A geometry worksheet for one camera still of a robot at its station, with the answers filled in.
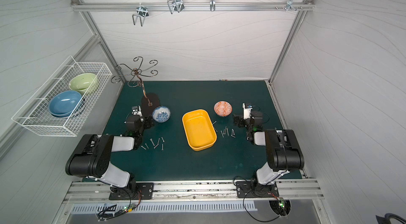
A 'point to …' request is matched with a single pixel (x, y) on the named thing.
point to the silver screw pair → (232, 131)
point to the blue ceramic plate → (63, 103)
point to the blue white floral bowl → (161, 114)
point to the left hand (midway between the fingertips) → (143, 116)
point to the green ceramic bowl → (83, 83)
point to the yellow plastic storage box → (199, 129)
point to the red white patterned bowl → (223, 108)
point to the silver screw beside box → (214, 122)
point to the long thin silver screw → (227, 129)
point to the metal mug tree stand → (149, 101)
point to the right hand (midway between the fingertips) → (242, 112)
